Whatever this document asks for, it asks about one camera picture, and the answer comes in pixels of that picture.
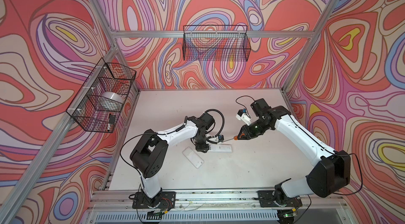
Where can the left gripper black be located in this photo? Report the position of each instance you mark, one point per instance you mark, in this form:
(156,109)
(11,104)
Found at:
(204,148)

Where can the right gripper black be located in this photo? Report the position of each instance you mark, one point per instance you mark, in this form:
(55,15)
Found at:
(246,134)

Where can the orange handled screwdriver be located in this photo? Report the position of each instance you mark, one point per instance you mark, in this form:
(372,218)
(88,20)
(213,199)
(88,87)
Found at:
(235,138)

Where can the white remote control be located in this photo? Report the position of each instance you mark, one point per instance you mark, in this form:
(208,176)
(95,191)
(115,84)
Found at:
(220,148)

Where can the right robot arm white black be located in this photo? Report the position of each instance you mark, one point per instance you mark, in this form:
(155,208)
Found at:
(331,168)

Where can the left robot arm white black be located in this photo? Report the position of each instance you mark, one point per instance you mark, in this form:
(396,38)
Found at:
(149,153)

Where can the white battery cover plate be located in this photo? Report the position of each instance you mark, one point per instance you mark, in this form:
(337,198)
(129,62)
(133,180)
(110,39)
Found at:
(193,157)

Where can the small black item in basket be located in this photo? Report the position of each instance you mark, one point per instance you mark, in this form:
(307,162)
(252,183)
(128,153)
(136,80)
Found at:
(112,119)

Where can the white tape roll in basket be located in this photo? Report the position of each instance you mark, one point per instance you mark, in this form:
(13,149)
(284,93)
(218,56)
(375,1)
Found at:
(111,101)

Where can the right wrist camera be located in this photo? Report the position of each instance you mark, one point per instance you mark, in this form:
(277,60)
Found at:
(243,116)

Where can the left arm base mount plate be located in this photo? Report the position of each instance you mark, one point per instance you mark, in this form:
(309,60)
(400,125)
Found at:
(153,200)

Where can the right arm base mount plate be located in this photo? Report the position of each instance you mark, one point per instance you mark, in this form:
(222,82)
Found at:
(276,198)

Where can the black wire basket back wall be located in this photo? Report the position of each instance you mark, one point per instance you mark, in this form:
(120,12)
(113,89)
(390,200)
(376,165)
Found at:
(215,42)

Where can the black wire basket wall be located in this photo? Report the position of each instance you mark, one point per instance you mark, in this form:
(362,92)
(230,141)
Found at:
(215,42)
(85,109)

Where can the black wire basket left wall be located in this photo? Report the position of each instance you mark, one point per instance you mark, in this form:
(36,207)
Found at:
(85,109)

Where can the aluminium front rail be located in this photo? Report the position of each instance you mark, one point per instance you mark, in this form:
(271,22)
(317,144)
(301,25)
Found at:
(220,206)

